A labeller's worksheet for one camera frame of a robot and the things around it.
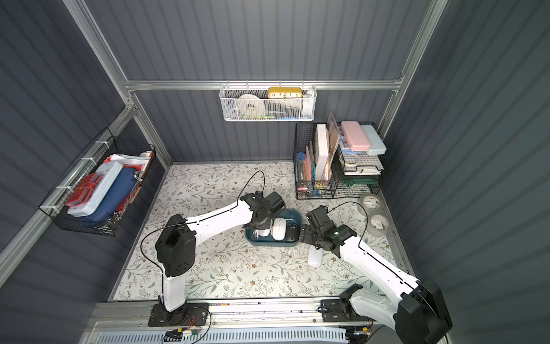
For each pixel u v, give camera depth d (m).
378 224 0.96
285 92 0.87
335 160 0.96
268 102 0.88
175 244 0.52
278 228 0.91
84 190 0.62
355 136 0.98
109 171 0.69
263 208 0.63
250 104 0.84
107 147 0.78
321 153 0.90
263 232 0.92
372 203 1.01
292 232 0.91
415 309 0.39
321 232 0.62
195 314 0.74
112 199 0.67
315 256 0.86
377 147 0.96
